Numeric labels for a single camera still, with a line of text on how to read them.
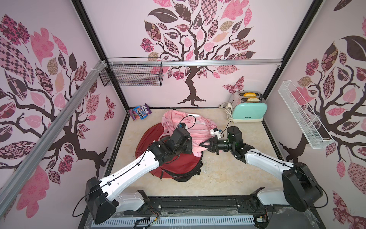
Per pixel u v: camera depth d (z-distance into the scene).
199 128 0.92
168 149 0.52
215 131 0.78
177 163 0.84
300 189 0.42
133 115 1.14
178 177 0.79
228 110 1.07
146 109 1.18
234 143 0.65
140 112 1.14
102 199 0.38
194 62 0.92
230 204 0.75
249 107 1.00
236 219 0.78
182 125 0.66
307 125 0.76
